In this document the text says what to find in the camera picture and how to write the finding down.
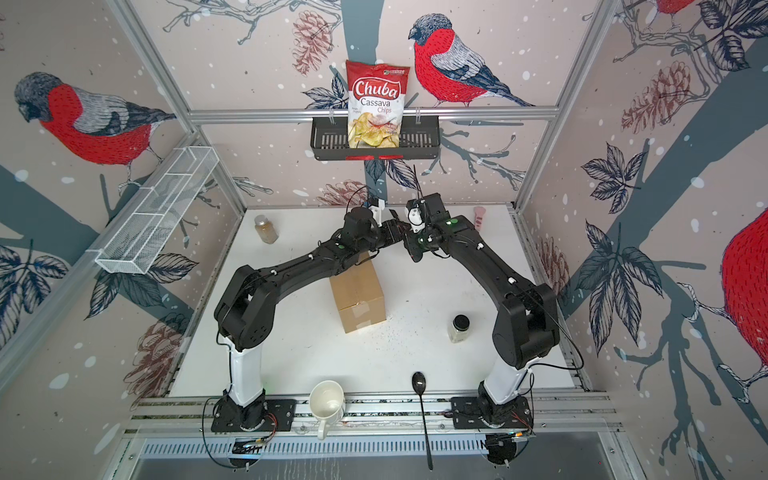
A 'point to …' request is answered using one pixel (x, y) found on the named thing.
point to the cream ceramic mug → (327, 402)
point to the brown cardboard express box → (359, 294)
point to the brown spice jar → (265, 229)
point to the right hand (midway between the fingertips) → (405, 246)
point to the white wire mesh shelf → (144, 230)
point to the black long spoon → (419, 385)
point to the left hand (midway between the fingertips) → (410, 228)
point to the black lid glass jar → (459, 331)
